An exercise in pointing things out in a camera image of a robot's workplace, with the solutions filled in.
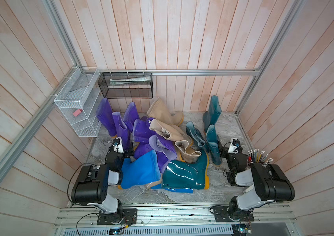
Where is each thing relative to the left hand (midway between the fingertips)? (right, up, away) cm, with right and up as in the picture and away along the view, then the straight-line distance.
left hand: (125, 143), depth 92 cm
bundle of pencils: (+78, -6, -9) cm, 79 cm away
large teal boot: (+34, -16, -12) cm, 40 cm away
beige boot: (+21, +21, +3) cm, 30 cm away
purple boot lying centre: (+11, +7, -3) cm, 14 cm away
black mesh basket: (-4, +42, +17) cm, 46 cm away
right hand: (+64, +2, -2) cm, 64 cm away
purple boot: (+4, +17, -4) cm, 18 cm away
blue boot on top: (+15, -12, -16) cm, 25 cm away
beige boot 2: (+28, +8, -14) cm, 32 cm away
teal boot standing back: (+55, +17, +2) cm, 58 cm away
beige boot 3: (+37, -3, -21) cm, 43 cm away
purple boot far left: (-11, +19, -5) cm, 23 cm away
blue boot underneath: (+37, -24, -13) cm, 46 cm away
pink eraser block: (-25, +19, -10) cm, 33 cm away
